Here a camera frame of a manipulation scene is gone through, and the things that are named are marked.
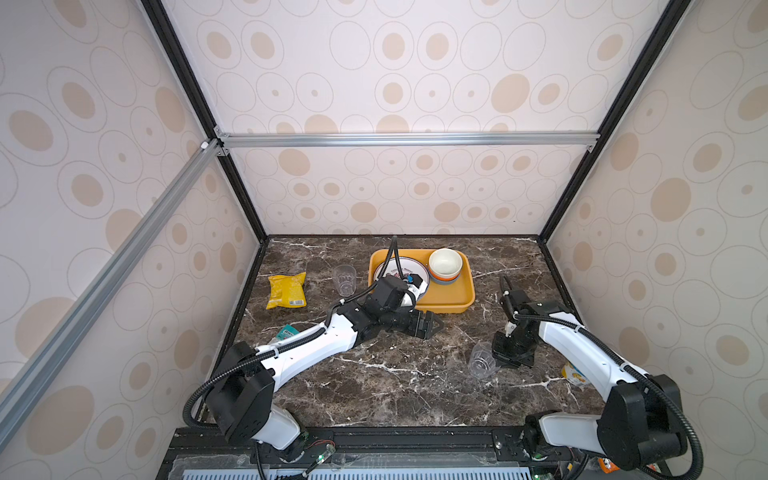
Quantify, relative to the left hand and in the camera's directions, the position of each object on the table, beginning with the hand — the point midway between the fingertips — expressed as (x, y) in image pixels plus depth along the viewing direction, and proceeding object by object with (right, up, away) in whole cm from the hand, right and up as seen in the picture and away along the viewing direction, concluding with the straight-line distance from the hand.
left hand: (441, 323), depth 75 cm
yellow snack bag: (-47, +6, +25) cm, 54 cm away
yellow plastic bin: (+4, +3, +27) cm, 27 cm away
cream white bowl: (+7, +15, +31) cm, 35 cm away
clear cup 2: (+14, -14, +13) cm, 23 cm away
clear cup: (-29, +9, +30) cm, 43 cm away
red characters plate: (-8, +14, +32) cm, 36 cm away
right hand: (+17, -12, +7) cm, 22 cm away
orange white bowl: (+6, +11, +26) cm, 29 cm away
